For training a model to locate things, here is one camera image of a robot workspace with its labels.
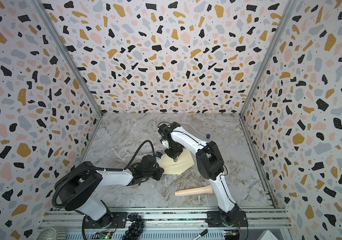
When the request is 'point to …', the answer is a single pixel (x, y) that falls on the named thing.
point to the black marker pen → (204, 232)
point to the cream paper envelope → (170, 166)
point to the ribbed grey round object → (52, 233)
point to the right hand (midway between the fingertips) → (172, 154)
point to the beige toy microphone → (202, 190)
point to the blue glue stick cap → (208, 136)
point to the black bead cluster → (136, 229)
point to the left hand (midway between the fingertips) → (165, 169)
